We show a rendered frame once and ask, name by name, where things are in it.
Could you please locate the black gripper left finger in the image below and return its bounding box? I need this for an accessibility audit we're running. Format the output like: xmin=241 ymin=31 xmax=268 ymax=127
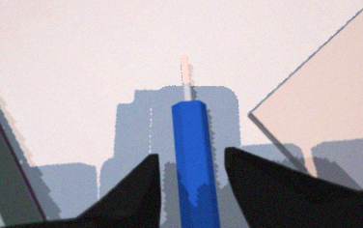
xmin=0 ymin=154 xmax=161 ymax=228

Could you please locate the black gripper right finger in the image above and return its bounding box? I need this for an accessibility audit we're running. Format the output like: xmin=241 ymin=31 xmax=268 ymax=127
xmin=224 ymin=147 xmax=363 ymax=228

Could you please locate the blue stylus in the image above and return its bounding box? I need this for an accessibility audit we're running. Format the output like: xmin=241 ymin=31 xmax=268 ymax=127
xmin=172 ymin=54 xmax=220 ymax=228

